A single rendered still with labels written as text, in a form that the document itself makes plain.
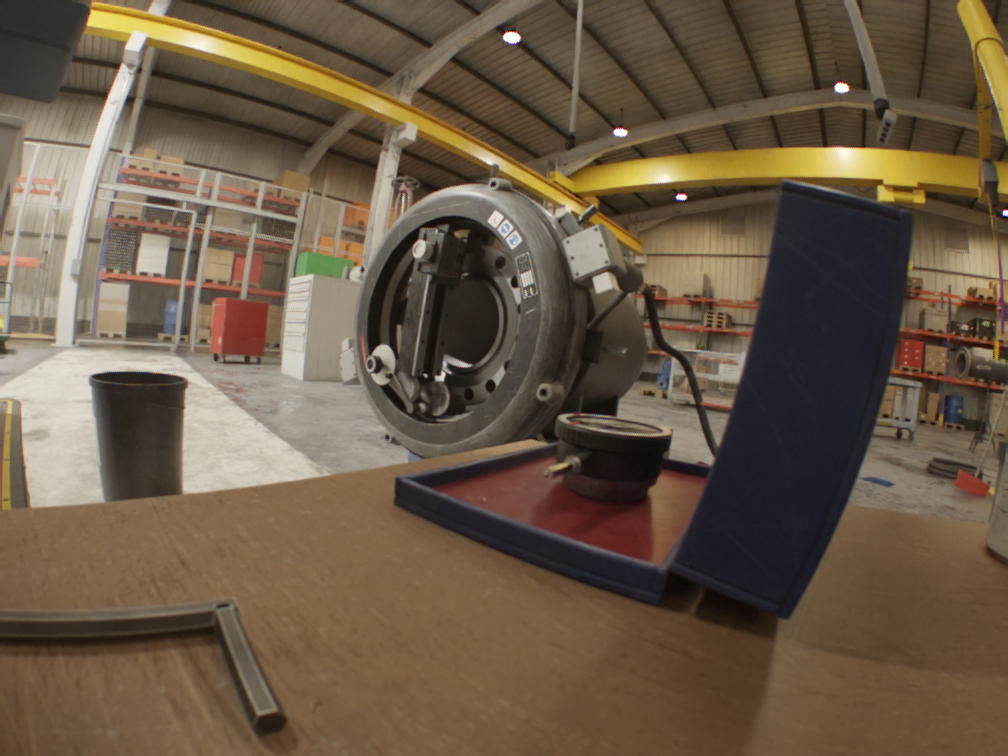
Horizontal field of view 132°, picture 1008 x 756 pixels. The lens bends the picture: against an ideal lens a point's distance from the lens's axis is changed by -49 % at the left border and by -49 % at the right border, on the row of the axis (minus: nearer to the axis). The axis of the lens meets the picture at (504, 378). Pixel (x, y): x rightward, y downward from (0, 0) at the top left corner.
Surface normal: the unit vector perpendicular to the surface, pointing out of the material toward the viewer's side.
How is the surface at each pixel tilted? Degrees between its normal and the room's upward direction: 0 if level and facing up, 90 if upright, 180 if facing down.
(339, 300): 90
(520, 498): 0
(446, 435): 90
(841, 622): 0
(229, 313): 90
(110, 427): 93
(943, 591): 0
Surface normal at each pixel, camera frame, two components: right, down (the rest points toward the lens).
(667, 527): 0.11, -0.99
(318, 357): 0.74, 0.12
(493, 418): -0.58, -0.01
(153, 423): 0.89, 0.18
